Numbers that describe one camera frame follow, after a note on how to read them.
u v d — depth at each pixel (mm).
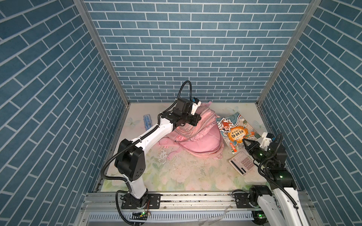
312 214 711
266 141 659
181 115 645
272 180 517
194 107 751
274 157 533
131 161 453
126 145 461
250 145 661
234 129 808
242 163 864
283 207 480
